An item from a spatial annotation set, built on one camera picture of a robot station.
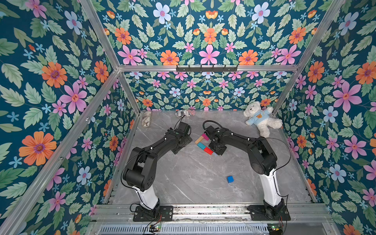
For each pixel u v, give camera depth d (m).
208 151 0.95
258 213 0.73
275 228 0.71
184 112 1.15
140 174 0.47
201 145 0.99
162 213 0.74
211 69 0.93
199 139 1.02
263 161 0.55
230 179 0.86
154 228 0.72
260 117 1.06
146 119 1.11
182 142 0.68
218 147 0.80
